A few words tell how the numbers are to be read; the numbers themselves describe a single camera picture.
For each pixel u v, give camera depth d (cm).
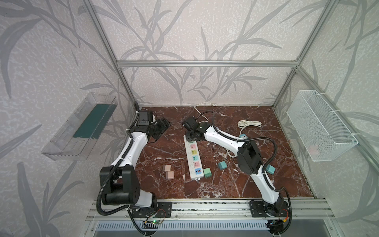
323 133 63
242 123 108
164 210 73
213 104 123
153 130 72
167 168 87
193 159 89
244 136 99
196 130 69
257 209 74
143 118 67
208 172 85
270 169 86
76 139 63
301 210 76
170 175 84
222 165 87
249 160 55
